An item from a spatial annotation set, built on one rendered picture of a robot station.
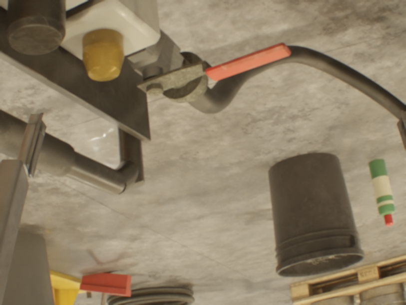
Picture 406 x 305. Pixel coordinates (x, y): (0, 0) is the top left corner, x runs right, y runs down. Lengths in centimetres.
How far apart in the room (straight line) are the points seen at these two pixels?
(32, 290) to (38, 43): 220
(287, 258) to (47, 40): 169
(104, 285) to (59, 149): 299
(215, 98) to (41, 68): 26
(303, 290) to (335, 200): 249
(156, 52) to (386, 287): 407
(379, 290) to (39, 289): 267
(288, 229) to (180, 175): 42
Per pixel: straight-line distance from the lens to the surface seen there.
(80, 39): 58
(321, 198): 212
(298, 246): 208
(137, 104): 68
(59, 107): 168
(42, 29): 48
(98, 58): 55
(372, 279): 444
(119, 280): 348
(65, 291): 382
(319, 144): 212
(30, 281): 266
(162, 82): 63
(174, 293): 403
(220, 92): 77
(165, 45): 64
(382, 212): 233
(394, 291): 463
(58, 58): 58
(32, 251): 271
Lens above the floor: 78
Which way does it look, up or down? 23 degrees down
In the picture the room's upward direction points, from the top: 173 degrees clockwise
